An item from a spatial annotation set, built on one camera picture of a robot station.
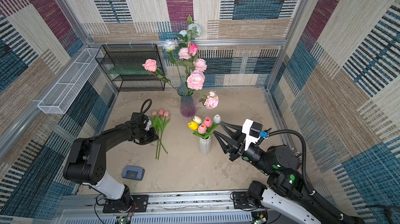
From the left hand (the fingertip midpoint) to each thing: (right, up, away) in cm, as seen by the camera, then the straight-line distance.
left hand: (159, 137), depth 94 cm
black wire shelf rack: (-28, +47, +13) cm, 56 cm away
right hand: (+31, +11, -41) cm, 53 cm away
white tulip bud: (+32, +13, -26) cm, 44 cm away
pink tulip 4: (+26, +10, -31) cm, 41 cm away
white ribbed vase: (+27, -1, -15) cm, 31 cm away
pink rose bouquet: (+17, +40, -4) cm, 43 cm away
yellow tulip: (+22, +11, -29) cm, 38 cm away
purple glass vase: (+17, +19, +5) cm, 25 cm away
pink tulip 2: (-1, +5, +5) cm, 8 cm away
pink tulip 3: (-4, +9, +5) cm, 12 cm away
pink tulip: (+2, +13, +10) cm, 16 cm away
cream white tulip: (+24, +13, -25) cm, 37 cm away
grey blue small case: (-10, -16, -12) cm, 22 cm away
